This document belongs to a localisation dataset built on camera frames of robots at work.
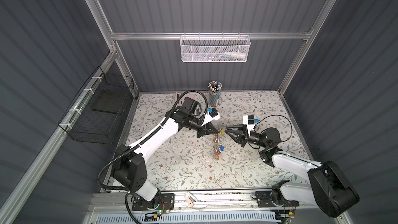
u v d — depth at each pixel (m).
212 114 0.65
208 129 0.66
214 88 0.99
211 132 0.71
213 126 0.71
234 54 0.92
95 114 0.73
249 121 0.64
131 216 0.68
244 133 0.67
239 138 0.68
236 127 0.71
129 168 0.42
